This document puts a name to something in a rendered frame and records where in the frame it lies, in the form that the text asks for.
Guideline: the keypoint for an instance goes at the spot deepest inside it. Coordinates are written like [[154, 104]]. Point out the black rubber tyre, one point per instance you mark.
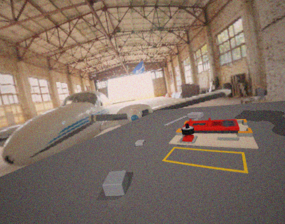
[[188, 131]]

